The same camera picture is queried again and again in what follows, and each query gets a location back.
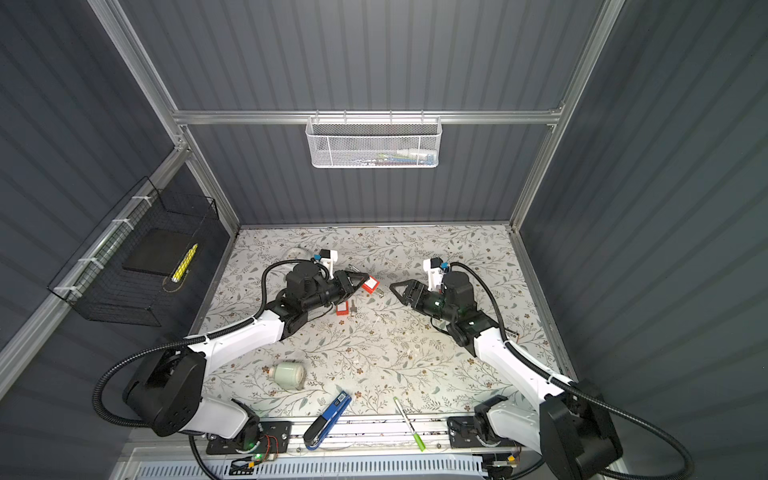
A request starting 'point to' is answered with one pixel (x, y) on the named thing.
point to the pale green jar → (289, 375)
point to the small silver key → (353, 308)
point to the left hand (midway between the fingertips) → (370, 277)
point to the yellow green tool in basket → (185, 263)
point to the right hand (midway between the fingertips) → (399, 293)
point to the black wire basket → (131, 271)
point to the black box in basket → (159, 251)
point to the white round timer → (298, 253)
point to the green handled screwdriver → (414, 433)
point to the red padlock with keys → (371, 285)
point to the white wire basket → (373, 142)
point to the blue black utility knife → (318, 431)
